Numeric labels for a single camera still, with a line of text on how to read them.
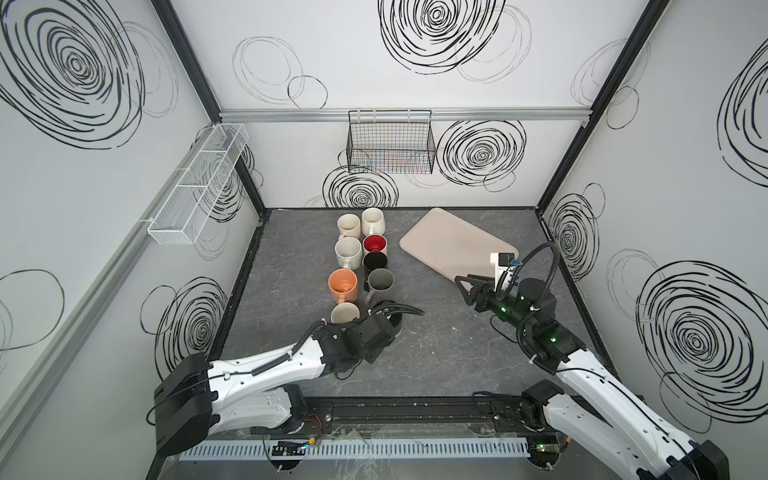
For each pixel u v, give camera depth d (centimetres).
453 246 113
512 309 63
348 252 102
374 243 102
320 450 77
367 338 58
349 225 105
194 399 40
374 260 96
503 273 59
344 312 86
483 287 65
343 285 96
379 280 90
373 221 106
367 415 75
